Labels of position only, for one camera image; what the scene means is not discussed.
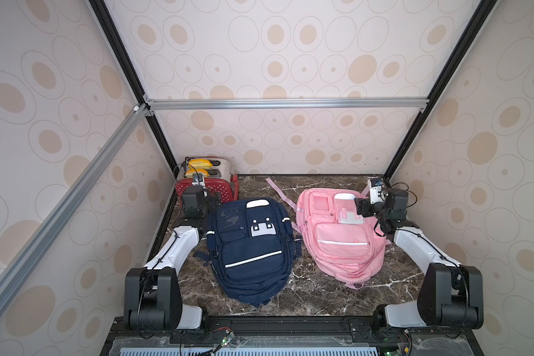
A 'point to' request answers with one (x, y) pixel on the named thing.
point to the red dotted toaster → (219, 179)
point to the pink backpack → (337, 242)
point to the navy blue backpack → (251, 249)
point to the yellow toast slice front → (191, 171)
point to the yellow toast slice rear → (200, 164)
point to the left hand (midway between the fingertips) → (210, 188)
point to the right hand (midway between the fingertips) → (362, 196)
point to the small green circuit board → (228, 339)
